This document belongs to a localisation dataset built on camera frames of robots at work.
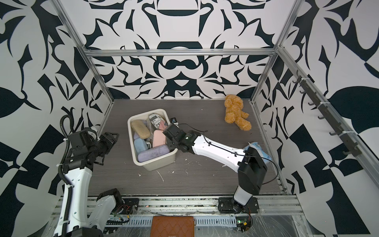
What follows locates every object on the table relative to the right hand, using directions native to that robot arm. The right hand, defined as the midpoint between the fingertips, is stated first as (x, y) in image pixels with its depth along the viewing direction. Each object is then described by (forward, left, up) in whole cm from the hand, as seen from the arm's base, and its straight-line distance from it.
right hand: (171, 136), depth 81 cm
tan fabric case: (+4, +17, +4) cm, 17 cm away
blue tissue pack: (0, -49, -11) cm, 50 cm away
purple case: (-10, +8, +1) cm, 13 cm away
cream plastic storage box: (-15, +5, +1) cm, 16 cm away
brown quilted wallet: (-39, -2, -13) cm, 41 cm away
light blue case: (-5, +16, +1) cm, 17 cm away
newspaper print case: (+8, +8, +2) cm, 12 cm away
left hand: (-2, +29, +5) cm, 29 cm away
